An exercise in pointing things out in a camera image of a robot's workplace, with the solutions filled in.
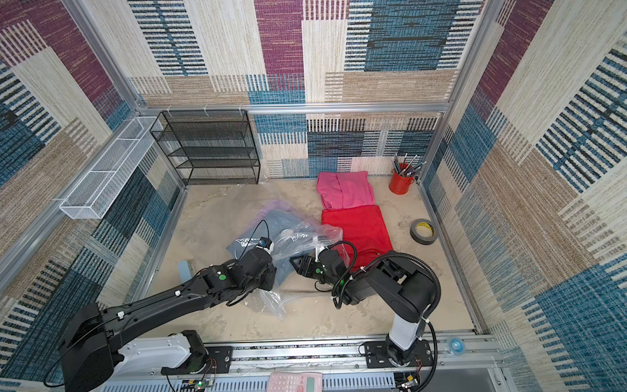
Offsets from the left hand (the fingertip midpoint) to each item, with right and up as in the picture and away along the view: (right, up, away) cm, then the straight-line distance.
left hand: (275, 271), depth 81 cm
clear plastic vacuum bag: (+15, +12, +2) cm, 19 cm away
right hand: (+7, +1, +7) cm, 10 cm away
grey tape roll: (+56, +8, +17) cm, 59 cm away
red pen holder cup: (+52, +31, +33) cm, 69 cm away
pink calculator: (+5, -27, -13) cm, 31 cm away
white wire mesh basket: (-50, +24, -11) cm, 57 cm away
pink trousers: (+26, +28, +27) cm, 47 cm away
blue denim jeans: (+4, +11, +6) cm, 13 cm away
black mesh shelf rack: (-33, +47, +28) cm, 64 cm away
